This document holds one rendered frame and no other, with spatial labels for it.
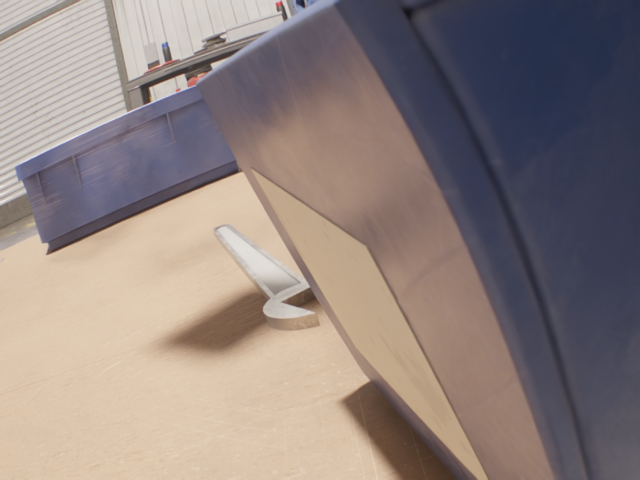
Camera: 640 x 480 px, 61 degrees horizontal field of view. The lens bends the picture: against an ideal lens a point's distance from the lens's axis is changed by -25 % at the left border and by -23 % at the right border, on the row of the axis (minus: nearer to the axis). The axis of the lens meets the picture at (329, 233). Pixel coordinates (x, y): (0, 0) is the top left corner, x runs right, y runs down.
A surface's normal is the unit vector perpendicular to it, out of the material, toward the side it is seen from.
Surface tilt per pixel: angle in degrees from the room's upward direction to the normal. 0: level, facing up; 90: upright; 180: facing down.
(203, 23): 90
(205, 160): 90
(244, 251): 0
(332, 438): 0
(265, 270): 0
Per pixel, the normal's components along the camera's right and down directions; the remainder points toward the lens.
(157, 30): 0.15, 0.22
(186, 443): -0.28, -0.93
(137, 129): 0.38, 0.15
